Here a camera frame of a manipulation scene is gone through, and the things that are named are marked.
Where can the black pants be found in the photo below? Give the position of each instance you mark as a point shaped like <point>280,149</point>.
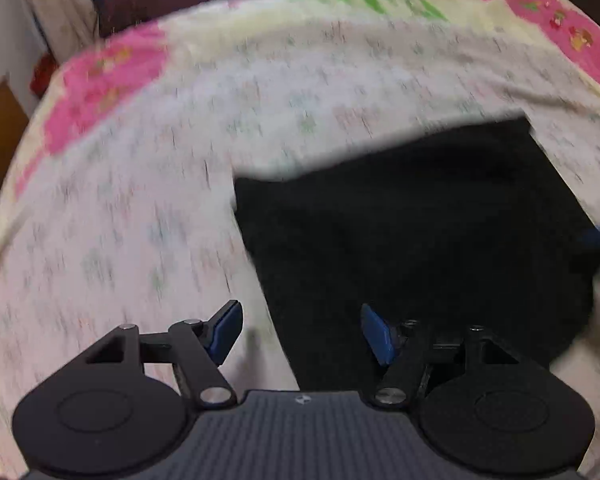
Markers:
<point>405,220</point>

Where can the wooden desk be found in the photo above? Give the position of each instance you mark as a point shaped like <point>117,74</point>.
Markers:
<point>0,130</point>

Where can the red bag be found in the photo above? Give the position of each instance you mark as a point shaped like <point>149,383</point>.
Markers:
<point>42,75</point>

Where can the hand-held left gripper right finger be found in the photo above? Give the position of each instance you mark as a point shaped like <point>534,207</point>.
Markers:
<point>377,332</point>

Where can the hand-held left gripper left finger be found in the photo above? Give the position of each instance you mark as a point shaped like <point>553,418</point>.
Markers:
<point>225,332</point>

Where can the floral printed quilt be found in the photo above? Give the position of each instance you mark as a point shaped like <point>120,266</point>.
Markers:
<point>155,170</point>

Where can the beige patterned curtain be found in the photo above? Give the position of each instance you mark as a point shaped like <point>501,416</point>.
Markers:
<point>55,0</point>

